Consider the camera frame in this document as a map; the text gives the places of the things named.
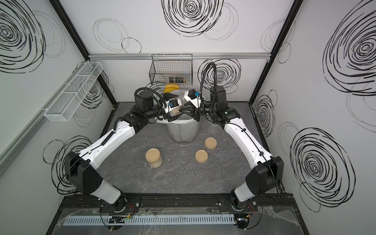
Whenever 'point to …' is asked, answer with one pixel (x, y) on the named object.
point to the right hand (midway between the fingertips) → (181, 108)
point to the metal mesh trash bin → (183, 133)
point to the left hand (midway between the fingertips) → (179, 101)
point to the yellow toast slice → (169, 87)
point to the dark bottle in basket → (178, 79)
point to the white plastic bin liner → (183, 118)
